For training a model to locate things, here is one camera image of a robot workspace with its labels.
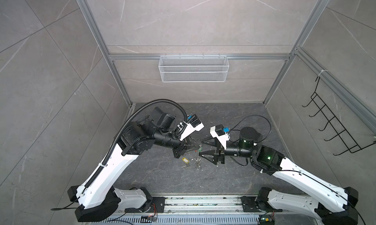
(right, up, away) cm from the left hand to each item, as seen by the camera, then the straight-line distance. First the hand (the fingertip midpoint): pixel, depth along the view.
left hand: (198, 143), depth 54 cm
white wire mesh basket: (-2, +43, +47) cm, 64 cm away
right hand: (+1, -2, +5) cm, 6 cm away
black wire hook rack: (+64, -2, +5) cm, 64 cm away
